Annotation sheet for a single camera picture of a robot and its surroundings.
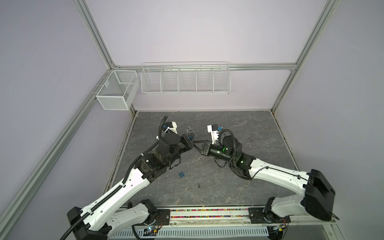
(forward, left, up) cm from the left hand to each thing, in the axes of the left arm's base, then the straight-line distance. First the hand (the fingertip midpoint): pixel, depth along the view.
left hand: (193, 138), depth 68 cm
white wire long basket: (+45, +3, +2) cm, 45 cm away
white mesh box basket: (+46, +49, -5) cm, 67 cm away
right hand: (-3, +2, -1) cm, 3 cm away
